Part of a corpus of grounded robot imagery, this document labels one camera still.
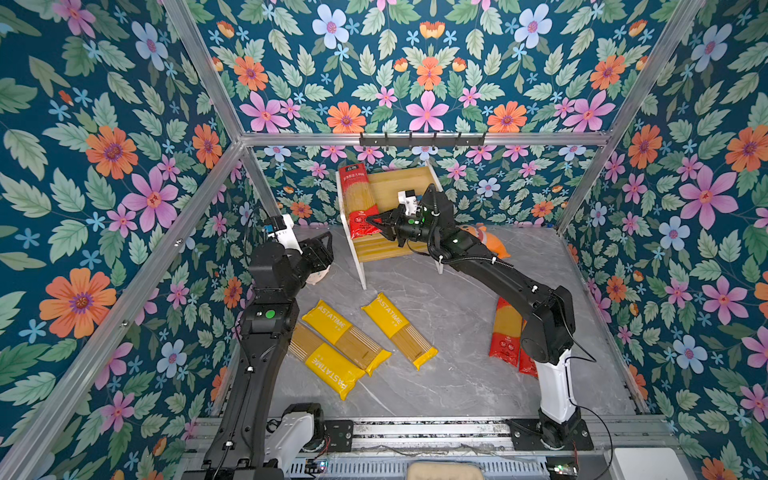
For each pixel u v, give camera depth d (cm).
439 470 66
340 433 73
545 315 49
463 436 75
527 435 73
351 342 88
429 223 62
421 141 93
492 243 111
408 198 75
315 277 103
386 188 84
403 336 89
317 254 60
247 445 38
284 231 59
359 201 77
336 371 82
